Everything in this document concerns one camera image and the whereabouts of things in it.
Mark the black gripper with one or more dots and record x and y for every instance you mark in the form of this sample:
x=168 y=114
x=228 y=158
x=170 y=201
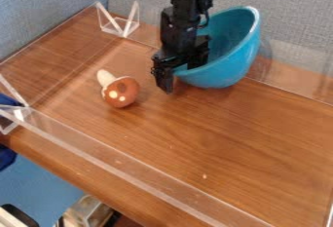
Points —
x=183 y=46

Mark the brown toy mushroom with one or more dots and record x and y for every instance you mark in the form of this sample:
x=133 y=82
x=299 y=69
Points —
x=119 y=90

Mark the blue plastic bowl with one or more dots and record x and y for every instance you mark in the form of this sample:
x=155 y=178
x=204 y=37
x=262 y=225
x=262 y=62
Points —
x=234 y=29

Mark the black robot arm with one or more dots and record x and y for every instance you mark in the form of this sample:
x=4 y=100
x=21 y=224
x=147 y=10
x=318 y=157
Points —
x=200 y=4

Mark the clear acrylic back barrier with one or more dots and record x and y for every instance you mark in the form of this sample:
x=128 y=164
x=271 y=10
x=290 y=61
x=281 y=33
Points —
x=290 y=68

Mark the clear acrylic barrier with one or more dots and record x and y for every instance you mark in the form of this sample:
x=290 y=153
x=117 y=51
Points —
x=162 y=198
x=290 y=68

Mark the clear acrylic front barrier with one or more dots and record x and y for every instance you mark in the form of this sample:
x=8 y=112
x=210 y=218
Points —
x=162 y=198

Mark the clear acrylic corner bracket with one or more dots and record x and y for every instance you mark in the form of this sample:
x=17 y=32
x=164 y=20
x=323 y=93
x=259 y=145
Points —
x=115 y=25

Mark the metal frame under table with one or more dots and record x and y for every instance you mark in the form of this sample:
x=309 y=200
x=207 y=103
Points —
x=85 y=213

